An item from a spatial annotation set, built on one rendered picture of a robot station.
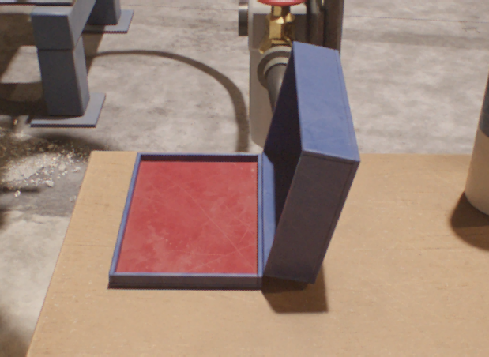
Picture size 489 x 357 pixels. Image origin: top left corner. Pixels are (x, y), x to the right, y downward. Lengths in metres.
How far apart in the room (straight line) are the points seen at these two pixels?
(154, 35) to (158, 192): 1.44
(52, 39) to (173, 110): 0.30
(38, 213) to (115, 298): 0.89
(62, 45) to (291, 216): 1.15
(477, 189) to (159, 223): 0.26
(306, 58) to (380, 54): 1.38
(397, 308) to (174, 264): 0.16
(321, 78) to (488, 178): 0.16
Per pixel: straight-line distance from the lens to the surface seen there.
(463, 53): 2.02
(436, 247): 0.60
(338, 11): 0.90
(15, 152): 1.61
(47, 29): 1.61
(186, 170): 0.66
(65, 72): 1.64
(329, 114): 0.53
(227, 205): 0.62
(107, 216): 0.62
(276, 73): 0.87
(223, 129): 1.63
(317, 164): 0.48
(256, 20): 1.01
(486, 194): 0.63
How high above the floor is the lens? 0.85
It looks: 35 degrees down
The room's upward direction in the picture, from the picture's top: straight up
